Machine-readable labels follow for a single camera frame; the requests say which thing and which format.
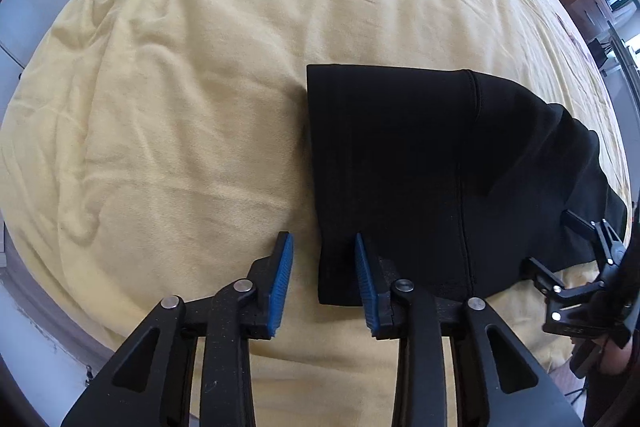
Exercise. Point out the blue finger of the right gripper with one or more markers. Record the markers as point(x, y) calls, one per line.
point(543, 279)
point(607, 247)

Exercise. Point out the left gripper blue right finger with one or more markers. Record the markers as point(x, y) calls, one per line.
point(497, 381)

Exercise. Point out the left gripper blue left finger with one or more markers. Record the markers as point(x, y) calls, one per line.
point(148, 380)

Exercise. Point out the black pants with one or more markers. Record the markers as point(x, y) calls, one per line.
point(456, 177)

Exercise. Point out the person's right hand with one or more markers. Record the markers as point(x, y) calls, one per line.
point(613, 359)

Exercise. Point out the long grey desk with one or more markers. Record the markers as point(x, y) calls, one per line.
point(627, 64)

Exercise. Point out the yellow dinosaur bed cover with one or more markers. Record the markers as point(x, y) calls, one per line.
point(157, 147)

